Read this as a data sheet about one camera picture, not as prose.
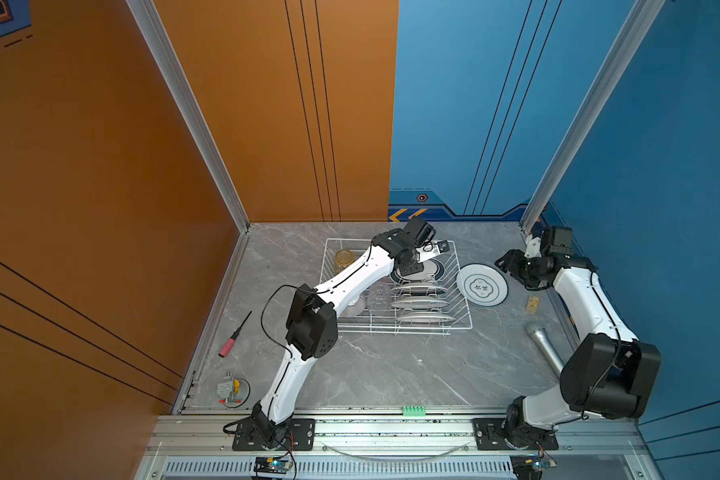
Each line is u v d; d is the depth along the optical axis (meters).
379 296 0.87
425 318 0.87
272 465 0.71
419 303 0.88
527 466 0.70
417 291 0.95
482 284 1.02
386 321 0.92
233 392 0.76
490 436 0.72
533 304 0.96
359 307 0.91
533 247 0.78
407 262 0.65
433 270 0.93
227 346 0.88
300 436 0.73
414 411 0.77
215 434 0.75
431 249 0.77
